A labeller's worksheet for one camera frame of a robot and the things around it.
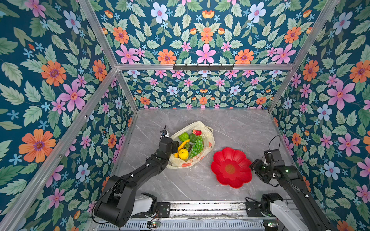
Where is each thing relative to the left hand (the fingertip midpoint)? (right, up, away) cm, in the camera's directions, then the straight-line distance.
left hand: (175, 138), depth 88 cm
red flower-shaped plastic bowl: (+36, -18, +1) cm, 40 cm away
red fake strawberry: (+14, +3, +14) cm, 20 cm away
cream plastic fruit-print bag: (+21, -4, +1) cm, 22 cm away
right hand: (+44, -15, -9) cm, 47 cm away
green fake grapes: (+14, -7, +6) cm, 17 cm away
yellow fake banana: (+1, -11, +3) cm, 11 cm away
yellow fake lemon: (+5, -10, +1) cm, 11 cm away
